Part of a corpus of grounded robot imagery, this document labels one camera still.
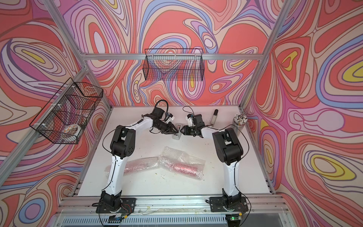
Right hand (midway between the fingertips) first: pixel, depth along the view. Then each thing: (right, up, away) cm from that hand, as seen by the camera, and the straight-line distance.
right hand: (183, 133), depth 101 cm
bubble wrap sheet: (-28, -17, -20) cm, 38 cm away
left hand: (-4, +1, -3) cm, 5 cm away
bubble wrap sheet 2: (-3, -17, -13) cm, 21 cm away
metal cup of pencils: (+36, +9, -13) cm, 39 cm away
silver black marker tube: (+24, +12, +7) cm, 28 cm away
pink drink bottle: (+1, -18, -21) cm, 28 cm away
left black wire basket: (-63, +10, -29) cm, 70 cm away
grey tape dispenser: (-4, -1, -3) cm, 5 cm away
